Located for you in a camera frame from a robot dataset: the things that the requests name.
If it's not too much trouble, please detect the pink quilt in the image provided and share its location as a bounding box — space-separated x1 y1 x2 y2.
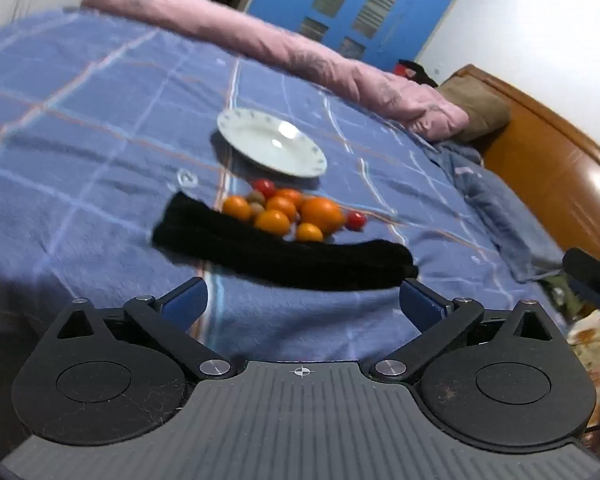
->
80 0 470 142

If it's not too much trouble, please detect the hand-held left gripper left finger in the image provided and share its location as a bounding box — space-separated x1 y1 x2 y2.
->
45 276 233 380

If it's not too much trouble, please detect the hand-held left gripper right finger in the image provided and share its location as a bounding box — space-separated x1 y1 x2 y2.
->
370 279 567 381

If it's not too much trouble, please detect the floral printed cloth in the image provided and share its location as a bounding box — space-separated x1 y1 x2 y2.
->
540 275 600 461

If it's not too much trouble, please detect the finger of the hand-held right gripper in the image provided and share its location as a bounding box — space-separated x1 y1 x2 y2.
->
562 247 600 312

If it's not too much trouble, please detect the blue checked bedsheet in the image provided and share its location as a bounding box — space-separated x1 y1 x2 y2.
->
0 7 566 361

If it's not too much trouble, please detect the crumpled blue grey cloth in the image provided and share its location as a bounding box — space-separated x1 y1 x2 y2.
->
430 142 576 281

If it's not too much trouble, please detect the white patterned plate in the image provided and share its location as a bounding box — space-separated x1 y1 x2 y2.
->
216 108 328 179

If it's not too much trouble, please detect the blue wardrobe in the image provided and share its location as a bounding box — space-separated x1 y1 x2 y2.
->
244 0 473 73

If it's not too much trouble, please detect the black knit cloth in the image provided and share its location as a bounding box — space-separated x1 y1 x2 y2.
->
151 191 420 292

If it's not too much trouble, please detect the black and red garment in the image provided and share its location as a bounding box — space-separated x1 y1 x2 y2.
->
395 59 438 87

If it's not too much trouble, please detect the brown pillow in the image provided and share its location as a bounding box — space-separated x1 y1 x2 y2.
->
434 77 512 143

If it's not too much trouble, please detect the wooden headboard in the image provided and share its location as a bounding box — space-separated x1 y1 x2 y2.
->
450 64 600 271

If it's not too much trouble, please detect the large orange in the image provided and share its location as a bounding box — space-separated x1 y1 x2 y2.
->
300 197 346 236

